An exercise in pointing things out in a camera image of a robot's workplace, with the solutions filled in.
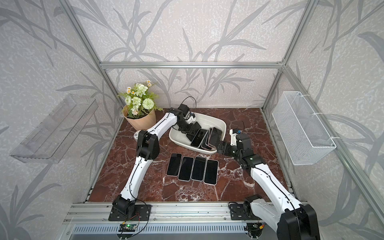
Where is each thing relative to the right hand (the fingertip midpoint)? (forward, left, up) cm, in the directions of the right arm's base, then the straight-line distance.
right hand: (220, 144), depth 82 cm
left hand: (+16, +16, -12) cm, 26 cm away
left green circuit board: (-37, +47, -16) cm, 61 cm away
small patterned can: (+10, +52, -6) cm, 54 cm away
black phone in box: (+15, +12, -17) cm, 26 cm away
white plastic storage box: (+26, +7, -12) cm, 30 cm away
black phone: (-7, +13, -17) cm, 23 cm away
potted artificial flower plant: (+17, +46, +12) cm, 51 cm away
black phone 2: (-10, +5, -15) cm, 19 cm away
